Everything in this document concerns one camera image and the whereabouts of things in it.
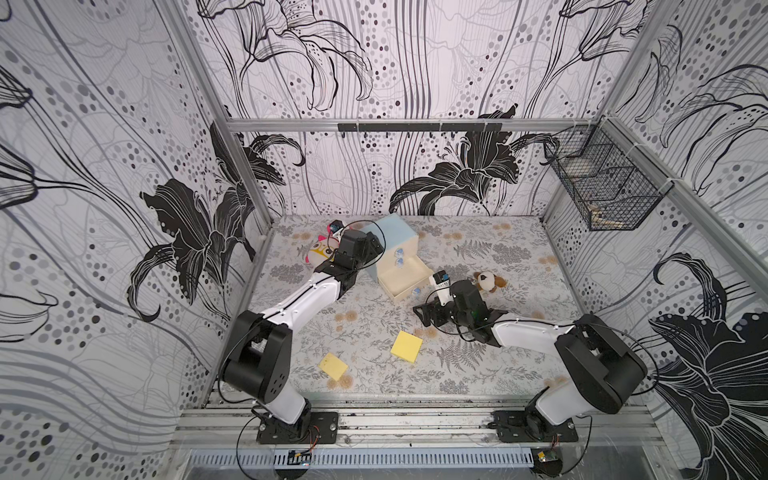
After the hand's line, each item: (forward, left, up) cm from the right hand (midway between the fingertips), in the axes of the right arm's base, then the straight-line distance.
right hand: (428, 300), depth 91 cm
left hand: (+12, +17, +11) cm, 23 cm away
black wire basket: (+27, -55, +24) cm, 66 cm away
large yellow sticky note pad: (-12, +7, -5) cm, 15 cm away
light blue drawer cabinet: (+13, +9, -2) cm, 16 cm away
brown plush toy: (+9, -20, -3) cm, 22 cm away
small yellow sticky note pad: (-18, +28, -5) cm, 34 cm away
